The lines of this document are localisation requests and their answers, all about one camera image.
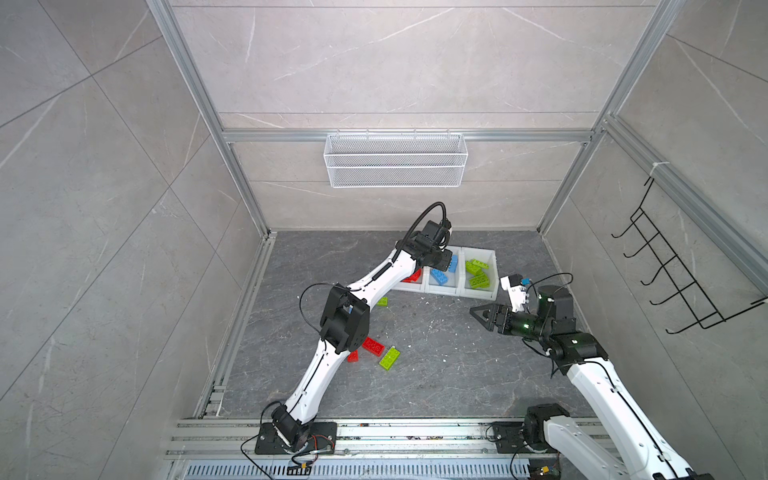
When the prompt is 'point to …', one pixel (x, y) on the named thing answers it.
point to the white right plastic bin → (486, 256)
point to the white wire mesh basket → (395, 160)
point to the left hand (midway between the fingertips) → (447, 252)
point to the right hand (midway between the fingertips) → (477, 310)
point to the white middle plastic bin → (446, 282)
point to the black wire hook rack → (703, 311)
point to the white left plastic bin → (417, 282)
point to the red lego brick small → (373, 346)
